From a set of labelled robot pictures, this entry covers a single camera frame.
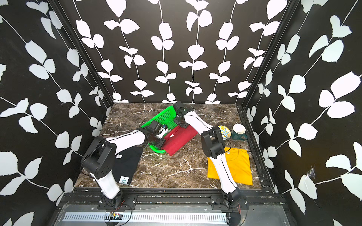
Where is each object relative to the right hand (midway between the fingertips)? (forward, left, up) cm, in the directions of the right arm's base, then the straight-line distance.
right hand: (177, 119), depth 102 cm
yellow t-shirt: (-29, -40, -6) cm, 50 cm away
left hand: (-15, +9, -3) cm, 18 cm away
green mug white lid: (-13, -42, +3) cm, 44 cm away
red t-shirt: (-17, -1, +2) cm, 17 cm away
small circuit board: (-58, +29, -7) cm, 65 cm away
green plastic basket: (+4, +8, -5) cm, 10 cm away
